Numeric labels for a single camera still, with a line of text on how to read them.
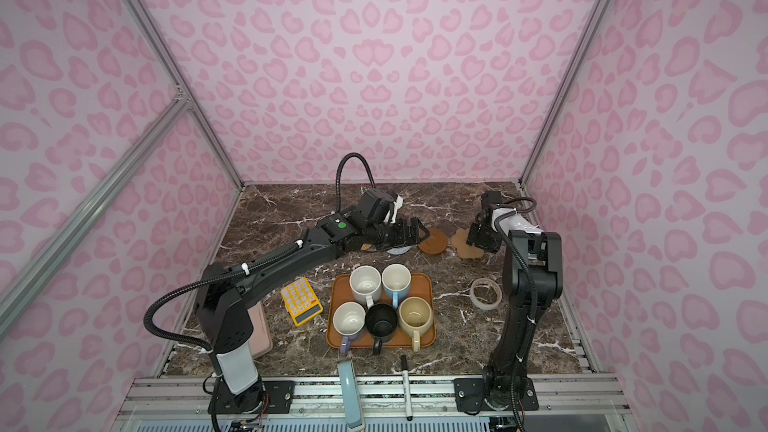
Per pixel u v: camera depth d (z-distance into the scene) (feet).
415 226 2.31
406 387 2.43
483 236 2.76
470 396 2.40
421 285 3.04
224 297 1.48
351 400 2.40
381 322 2.75
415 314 2.79
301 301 2.89
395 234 2.31
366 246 2.03
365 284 2.99
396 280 2.94
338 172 2.10
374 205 2.00
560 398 2.41
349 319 2.76
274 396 2.40
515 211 2.23
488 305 2.85
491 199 2.76
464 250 3.31
